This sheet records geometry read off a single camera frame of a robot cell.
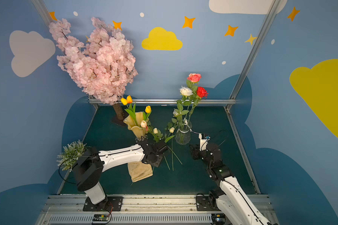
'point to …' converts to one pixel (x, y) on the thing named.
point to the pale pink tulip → (143, 123)
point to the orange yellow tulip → (131, 108)
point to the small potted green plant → (72, 152)
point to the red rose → (201, 93)
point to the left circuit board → (101, 217)
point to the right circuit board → (218, 218)
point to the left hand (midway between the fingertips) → (156, 158)
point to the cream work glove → (139, 170)
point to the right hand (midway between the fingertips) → (195, 143)
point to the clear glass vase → (183, 135)
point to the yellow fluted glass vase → (137, 130)
